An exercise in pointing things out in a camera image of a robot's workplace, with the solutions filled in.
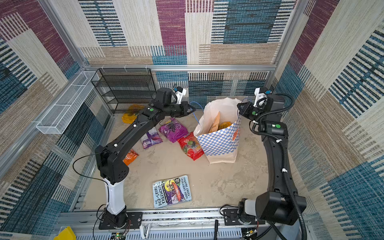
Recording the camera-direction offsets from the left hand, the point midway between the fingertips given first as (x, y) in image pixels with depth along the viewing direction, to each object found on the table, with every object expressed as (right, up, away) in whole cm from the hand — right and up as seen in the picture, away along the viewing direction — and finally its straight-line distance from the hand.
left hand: (197, 106), depth 77 cm
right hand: (+19, 0, -5) cm, 19 cm away
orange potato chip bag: (+10, -10, +12) cm, 19 cm away
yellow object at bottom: (-61, -60, -6) cm, 85 cm away
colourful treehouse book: (-14, -45, +3) cm, 47 cm away
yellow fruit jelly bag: (+17, -9, +19) cm, 27 cm away
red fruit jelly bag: (-4, -23, +17) cm, 29 cm away
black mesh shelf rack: (-52, +16, +35) cm, 64 cm away
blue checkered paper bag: (+12, -20, +2) cm, 24 cm away
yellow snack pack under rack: (-48, -4, +32) cm, 58 cm away
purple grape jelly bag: (-15, -13, +25) cm, 32 cm away
